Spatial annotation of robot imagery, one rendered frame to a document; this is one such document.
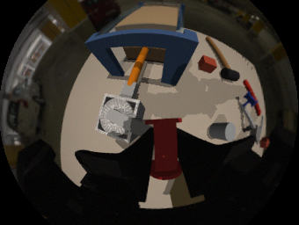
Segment grey cylinder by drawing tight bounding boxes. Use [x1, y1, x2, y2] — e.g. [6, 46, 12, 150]
[209, 122, 236, 142]

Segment red flat bar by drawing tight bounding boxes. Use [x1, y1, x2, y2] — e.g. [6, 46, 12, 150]
[243, 80, 260, 116]

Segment red cube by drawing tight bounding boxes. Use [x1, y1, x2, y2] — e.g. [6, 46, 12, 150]
[199, 55, 217, 73]
[259, 137, 270, 148]

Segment black mallet with brown handle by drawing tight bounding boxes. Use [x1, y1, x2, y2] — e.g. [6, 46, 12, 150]
[206, 37, 241, 82]

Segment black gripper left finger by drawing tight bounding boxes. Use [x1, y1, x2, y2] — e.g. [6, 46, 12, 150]
[75, 127, 154, 204]

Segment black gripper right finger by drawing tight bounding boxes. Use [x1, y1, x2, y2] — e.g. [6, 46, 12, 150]
[177, 127, 257, 198]

